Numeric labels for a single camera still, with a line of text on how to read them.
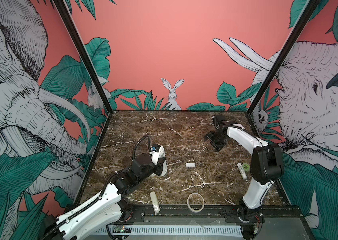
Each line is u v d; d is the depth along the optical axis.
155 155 0.65
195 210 0.75
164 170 0.81
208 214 0.75
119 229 0.70
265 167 0.49
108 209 0.60
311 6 0.69
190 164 0.93
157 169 0.66
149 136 1.07
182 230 0.70
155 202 0.75
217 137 0.78
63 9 0.70
